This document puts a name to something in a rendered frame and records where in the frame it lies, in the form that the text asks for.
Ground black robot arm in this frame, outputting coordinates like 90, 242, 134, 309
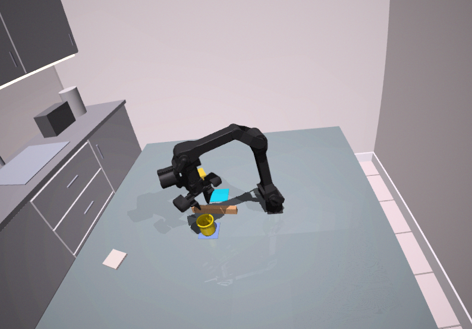
157, 124, 285, 214

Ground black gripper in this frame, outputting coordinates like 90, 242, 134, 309
172, 172, 222, 213

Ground brown wooden bar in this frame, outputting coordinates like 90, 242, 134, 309
191, 205, 238, 214

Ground olive yellow translucent cup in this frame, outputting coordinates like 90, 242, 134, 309
196, 214, 215, 236

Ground yellow rectangular block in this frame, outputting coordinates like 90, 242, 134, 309
198, 168, 206, 180

